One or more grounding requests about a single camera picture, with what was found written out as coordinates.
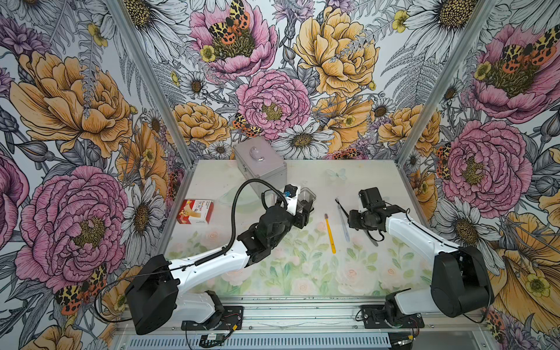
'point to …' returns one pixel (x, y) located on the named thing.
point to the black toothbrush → (337, 200)
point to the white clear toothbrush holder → (304, 193)
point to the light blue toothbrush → (343, 223)
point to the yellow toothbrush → (326, 216)
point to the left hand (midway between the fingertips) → (302, 203)
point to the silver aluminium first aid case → (257, 159)
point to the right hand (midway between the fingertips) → (354, 225)
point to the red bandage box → (195, 211)
